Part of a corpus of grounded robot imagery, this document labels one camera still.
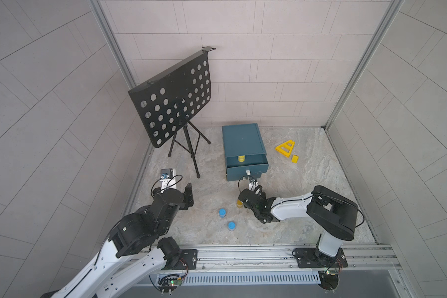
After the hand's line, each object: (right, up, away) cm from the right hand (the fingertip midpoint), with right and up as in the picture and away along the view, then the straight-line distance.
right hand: (247, 193), depth 92 cm
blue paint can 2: (-8, -10, -14) cm, 19 cm away
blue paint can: (-12, -5, -11) cm, 17 cm away
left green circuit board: (-30, -24, -27) cm, 47 cm away
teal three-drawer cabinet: (-2, +22, -12) cm, 25 cm away
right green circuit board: (+29, -26, -23) cm, 45 cm away
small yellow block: (+27, +17, +10) cm, 33 cm away
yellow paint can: (-3, +19, -10) cm, 21 cm away
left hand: (-24, +10, -25) cm, 36 cm away
